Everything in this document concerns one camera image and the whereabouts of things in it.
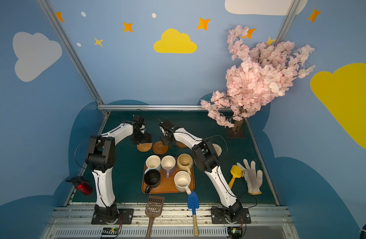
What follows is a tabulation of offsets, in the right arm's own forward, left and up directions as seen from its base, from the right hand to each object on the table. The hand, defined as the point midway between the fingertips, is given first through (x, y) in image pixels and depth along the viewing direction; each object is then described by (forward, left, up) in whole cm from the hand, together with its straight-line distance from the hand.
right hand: (169, 137), depth 104 cm
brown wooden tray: (-32, -3, -1) cm, 32 cm away
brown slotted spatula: (-45, +2, +1) cm, 45 cm away
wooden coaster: (-8, +6, -2) cm, 10 cm away
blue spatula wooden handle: (-41, -18, -2) cm, 45 cm away
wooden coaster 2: (-6, -9, +1) cm, 11 cm away
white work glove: (-26, -53, -2) cm, 59 cm away
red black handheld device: (-39, +39, +9) cm, 56 cm away
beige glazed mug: (-19, -12, +1) cm, 22 cm away
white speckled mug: (-30, -11, -2) cm, 32 cm away
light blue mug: (-21, +7, +3) cm, 22 cm away
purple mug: (-20, -2, -1) cm, 20 cm away
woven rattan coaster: (-8, +16, -2) cm, 18 cm away
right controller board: (-52, -40, -5) cm, 66 cm away
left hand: (-4, +16, +1) cm, 16 cm away
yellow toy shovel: (-23, -43, 0) cm, 49 cm away
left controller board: (-57, +23, -5) cm, 61 cm away
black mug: (-30, +6, 0) cm, 31 cm away
